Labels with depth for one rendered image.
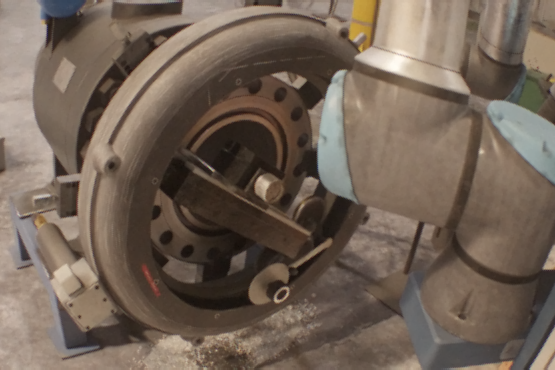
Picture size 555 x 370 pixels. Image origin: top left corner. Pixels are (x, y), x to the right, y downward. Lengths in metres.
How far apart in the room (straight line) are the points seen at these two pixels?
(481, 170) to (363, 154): 0.14
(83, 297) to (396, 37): 0.73
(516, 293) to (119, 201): 0.64
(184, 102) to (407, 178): 0.43
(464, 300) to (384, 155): 0.21
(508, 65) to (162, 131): 0.59
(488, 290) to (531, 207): 0.12
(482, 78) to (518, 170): 0.34
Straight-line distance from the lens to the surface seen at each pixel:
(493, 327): 0.67
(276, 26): 0.98
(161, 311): 1.10
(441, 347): 0.67
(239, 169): 0.94
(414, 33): 0.59
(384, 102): 0.58
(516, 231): 0.62
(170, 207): 1.14
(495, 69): 0.89
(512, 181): 0.59
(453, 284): 0.67
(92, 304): 1.05
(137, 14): 1.41
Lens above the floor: 1.14
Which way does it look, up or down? 27 degrees down
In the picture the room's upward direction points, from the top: 9 degrees clockwise
